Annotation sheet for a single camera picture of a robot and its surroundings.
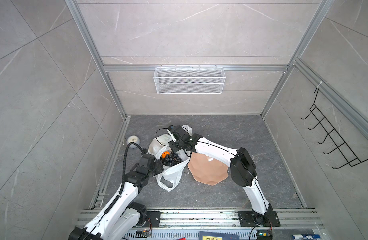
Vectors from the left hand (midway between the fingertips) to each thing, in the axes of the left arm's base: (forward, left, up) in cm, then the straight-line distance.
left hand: (158, 161), depth 83 cm
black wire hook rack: (+2, -84, +23) cm, 87 cm away
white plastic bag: (-8, -7, 0) cm, 10 cm away
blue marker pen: (-37, -70, -7) cm, 79 cm away
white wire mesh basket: (+50, -20, +20) cm, 58 cm away
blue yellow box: (-35, -25, -7) cm, 43 cm away
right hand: (+12, -8, 0) cm, 15 cm away
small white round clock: (+21, +20, -6) cm, 29 cm away
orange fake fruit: (+8, -3, -5) cm, 10 cm away
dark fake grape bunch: (+4, -7, -5) cm, 10 cm away
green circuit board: (-35, -52, -9) cm, 64 cm away
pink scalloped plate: (-4, -31, -9) cm, 32 cm away
